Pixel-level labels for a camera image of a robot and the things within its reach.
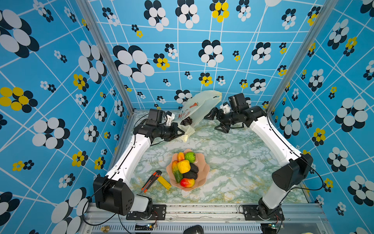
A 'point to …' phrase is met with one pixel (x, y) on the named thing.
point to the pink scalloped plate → (203, 169)
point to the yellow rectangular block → (164, 182)
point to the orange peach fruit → (180, 156)
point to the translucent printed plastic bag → (196, 107)
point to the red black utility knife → (152, 179)
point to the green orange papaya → (177, 174)
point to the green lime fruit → (190, 156)
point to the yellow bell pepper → (184, 166)
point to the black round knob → (195, 229)
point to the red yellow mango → (187, 183)
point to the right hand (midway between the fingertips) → (209, 122)
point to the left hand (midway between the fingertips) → (185, 132)
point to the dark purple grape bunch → (187, 121)
